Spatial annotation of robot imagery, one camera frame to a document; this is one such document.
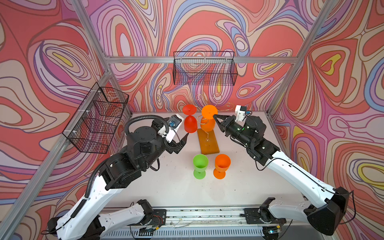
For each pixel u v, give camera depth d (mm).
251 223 720
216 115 656
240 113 626
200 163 822
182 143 500
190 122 821
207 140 1015
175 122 425
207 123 718
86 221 360
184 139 505
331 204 386
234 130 578
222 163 798
